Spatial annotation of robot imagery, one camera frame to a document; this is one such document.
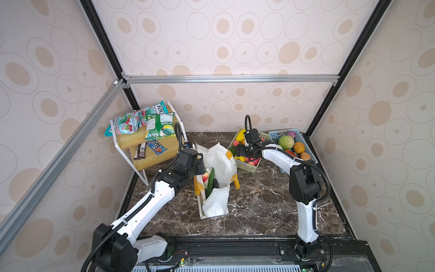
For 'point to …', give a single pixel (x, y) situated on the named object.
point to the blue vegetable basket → (274, 136)
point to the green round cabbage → (286, 141)
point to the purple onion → (291, 134)
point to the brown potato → (305, 156)
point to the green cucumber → (210, 183)
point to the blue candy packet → (157, 147)
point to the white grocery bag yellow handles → (217, 156)
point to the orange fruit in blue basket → (299, 147)
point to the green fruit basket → (248, 164)
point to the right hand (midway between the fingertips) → (241, 151)
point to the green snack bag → (160, 126)
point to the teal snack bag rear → (160, 108)
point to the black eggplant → (216, 183)
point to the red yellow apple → (205, 177)
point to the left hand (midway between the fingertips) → (205, 159)
